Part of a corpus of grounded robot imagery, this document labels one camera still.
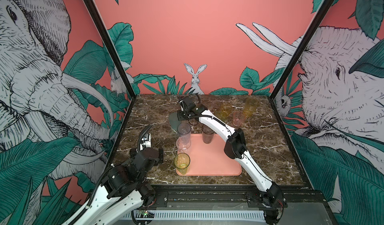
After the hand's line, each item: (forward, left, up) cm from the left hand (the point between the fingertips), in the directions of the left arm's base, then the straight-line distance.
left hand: (152, 146), depth 70 cm
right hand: (+27, -9, -10) cm, 30 cm away
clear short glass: (+8, -13, -15) cm, 22 cm away
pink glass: (+28, -53, -19) cm, 63 cm away
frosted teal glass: (+25, -7, -16) cm, 31 cm away
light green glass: (-1, -13, -18) cm, 22 cm away
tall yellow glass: (+33, -60, -12) cm, 70 cm away
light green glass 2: (+30, -41, -18) cm, 54 cm away
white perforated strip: (-27, -40, -21) cm, 53 cm away
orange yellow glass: (+38, -46, -19) cm, 63 cm away
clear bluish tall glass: (+18, -14, -15) cm, 27 cm away
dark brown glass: (+12, -28, -11) cm, 32 cm away
